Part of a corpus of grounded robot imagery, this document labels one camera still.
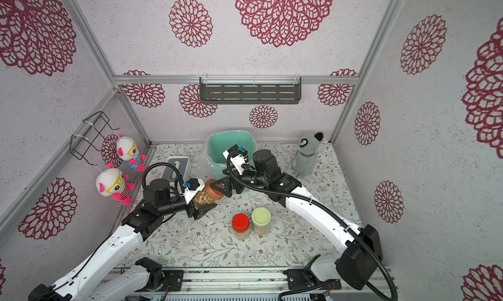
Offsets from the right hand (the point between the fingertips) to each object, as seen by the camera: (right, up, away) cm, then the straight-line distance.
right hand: (216, 177), depth 66 cm
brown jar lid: (-2, -5, +1) cm, 6 cm away
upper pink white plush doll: (-47, +11, +27) cm, 55 cm away
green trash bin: (-2, +15, +24) cm, 28 cm away
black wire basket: (-52, +17, +12) cm, 56 cm away
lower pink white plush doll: (-45, -3, +13) cm, 47 cm away
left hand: (-4, -7, +8) cm, 12 cm away
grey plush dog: (+39, +5, +33) cm, 52 cm away
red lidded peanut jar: (+8, -19, +9) cm, 23 cm away
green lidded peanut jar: (+16, -17, +11) cm, 26 cm away
